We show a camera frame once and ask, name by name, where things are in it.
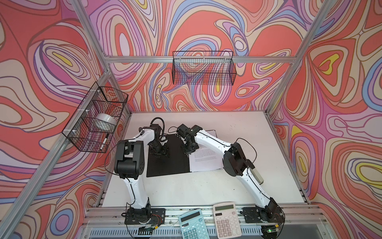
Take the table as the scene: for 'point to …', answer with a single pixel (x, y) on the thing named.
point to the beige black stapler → (256, 175)
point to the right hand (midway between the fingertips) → (189, 154)
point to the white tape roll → (106, 118)
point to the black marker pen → (104, 142)
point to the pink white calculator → (227, 223)
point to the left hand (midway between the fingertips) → (165, 154)
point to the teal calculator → (193, 225)
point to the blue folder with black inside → (178, 161)
